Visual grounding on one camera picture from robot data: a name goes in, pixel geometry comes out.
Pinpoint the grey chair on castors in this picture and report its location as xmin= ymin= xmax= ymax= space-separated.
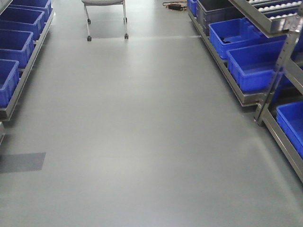
xmin=81 ymin=0 xmax=130 ymax=43

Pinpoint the dark navy plastic bin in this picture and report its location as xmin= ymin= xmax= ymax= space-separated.
xmin=196 ymin=0 xmax=245 ymax=36

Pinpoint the steel roller rack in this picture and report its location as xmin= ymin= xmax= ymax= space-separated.
xmin=188 ymin=0 xmax=303 ymax=126
xmin=258 ymin=67 xmax=303 ymax=184

